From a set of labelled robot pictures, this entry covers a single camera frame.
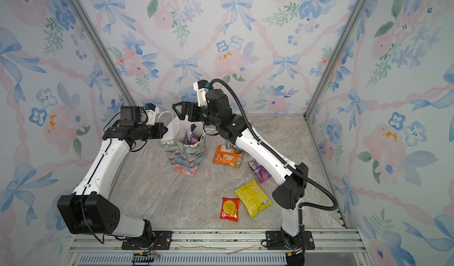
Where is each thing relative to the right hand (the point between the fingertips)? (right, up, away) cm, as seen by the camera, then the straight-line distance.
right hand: (181, 104), depth 67 cm
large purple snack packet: (-1, -14, +21) cm, 25 cm away
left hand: (-10, -8, +13) cm, 19 cm away
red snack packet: (+18, -46, +15) cm, 51 cm away
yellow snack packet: (+28, -40, +17) cm, 52 cm away
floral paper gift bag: (-3, -23, +16) cm, 28 cm away
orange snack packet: (+17, -23, +31) cm, 42 cm away
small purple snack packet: (+35, -32, +24) cm, 53 cm away
